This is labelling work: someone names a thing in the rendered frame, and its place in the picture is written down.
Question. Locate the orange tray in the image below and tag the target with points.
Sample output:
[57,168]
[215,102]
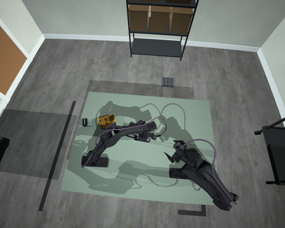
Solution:
[104,121]

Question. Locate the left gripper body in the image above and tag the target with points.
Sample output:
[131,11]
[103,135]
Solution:
[144,138]

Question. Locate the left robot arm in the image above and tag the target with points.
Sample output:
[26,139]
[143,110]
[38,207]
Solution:
[108,140]

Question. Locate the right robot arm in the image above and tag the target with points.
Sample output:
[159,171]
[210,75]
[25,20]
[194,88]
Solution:
[200,171]

